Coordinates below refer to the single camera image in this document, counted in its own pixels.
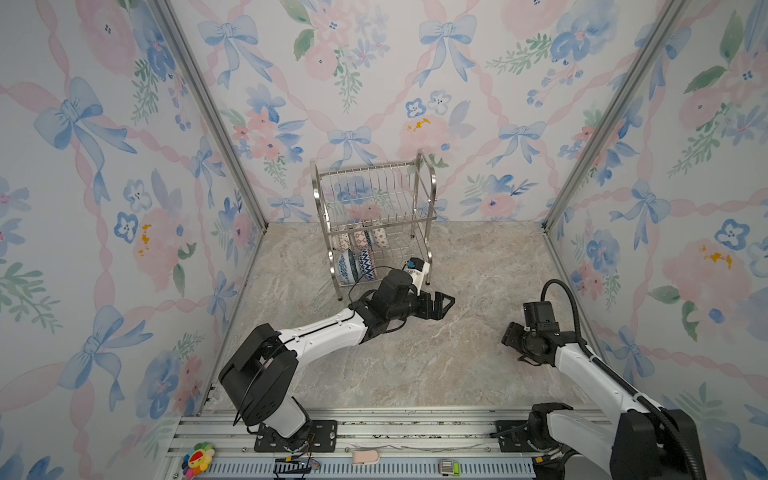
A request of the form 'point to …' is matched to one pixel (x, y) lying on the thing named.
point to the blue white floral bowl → (346, 268)
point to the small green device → (449, 467)
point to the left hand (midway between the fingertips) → (445, 297)
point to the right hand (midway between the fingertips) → (514, 337)
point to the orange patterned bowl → (367, 264)
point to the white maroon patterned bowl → (344, 242)
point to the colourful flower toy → (198, 459)
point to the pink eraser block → (365, 457)
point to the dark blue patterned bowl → (361, 239)
